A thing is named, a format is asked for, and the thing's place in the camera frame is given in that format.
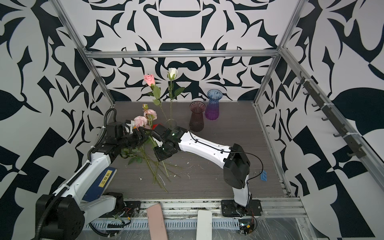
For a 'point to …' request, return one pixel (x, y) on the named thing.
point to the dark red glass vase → (196, 122)
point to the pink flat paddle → (157, 225)
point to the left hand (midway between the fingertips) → (151, 131)
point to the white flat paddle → (204, 230)
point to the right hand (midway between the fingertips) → (158, 156)
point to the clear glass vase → (171, 123)
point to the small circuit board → (246, 225)
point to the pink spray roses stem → (144, 122)
